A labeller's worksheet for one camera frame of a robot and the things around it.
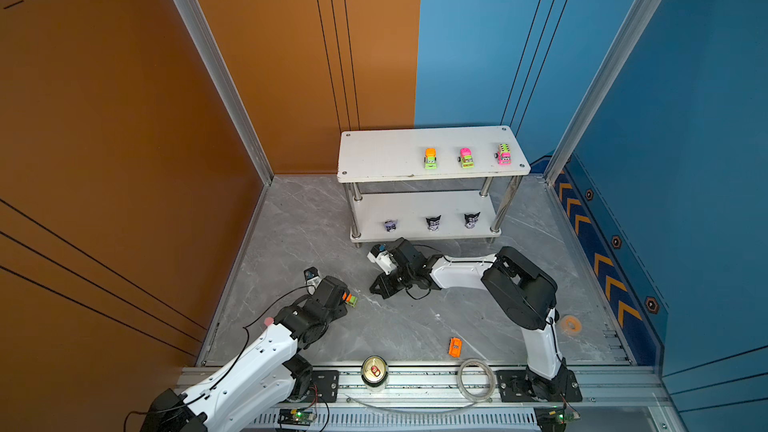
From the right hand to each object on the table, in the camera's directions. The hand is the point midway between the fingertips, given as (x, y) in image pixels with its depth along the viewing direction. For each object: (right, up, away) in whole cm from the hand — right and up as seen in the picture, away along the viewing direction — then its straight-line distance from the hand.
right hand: (369, 292), depth 88 cm
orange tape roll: (+55, -8, -6) cm, 56 cm away
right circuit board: (+45, -24, -18) cm, 55 cm away
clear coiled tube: (+32, -18, -14) cm, 40 cm away
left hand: (-8, -1, -3) cm, 9 cm away
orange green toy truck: (-5, -1, -3) cm, 6 cm away
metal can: (+3, -12, -22) cm, 25 cm away
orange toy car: (+24, -11, -11) cm, 28 cm away
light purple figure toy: (+6, +19, +6) cm, 21 cm away
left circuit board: (-16, -25, -18) cm, 34 cm away
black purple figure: (+20, +20, +4) cm, 29 cm away
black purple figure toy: (+32, +21, +5) cm, 39 cm away
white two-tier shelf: (+23, +34, +31) cm, 51 cm away
